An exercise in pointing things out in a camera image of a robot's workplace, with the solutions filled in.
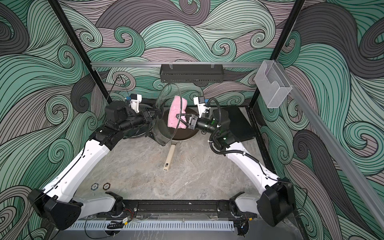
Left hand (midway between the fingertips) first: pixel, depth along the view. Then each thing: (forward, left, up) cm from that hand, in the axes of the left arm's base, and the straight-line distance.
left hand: (159, 109), depth 66 cm
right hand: (-5, -8, 0) cm, 9 cm away
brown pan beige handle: (-7, -6, -11) cm, 14 cm away
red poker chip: (-22, +32, -39) cm, 55 cm away
